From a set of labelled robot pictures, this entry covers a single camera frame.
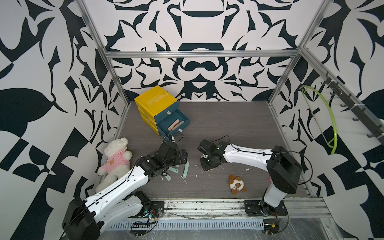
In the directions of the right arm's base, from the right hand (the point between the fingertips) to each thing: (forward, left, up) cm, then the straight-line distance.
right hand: (203, 163), depth 86 cm
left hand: (+2, +13, +10) cm, 16 cm away
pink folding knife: (+23, +18, +6) cm, 30 cm away
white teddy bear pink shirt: (+1, +46, +6) cm, 47 cm away
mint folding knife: (-7, +20, -2) cm, 21 cm away
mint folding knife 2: (-1, +10, -2) cm, 10 cm away
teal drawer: (+25, +21, +11) cm, 34 cm away
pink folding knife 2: (+23, +15, +6) cm, 28 cm away
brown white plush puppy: (-11, -17, 0) cm, 20 cm away
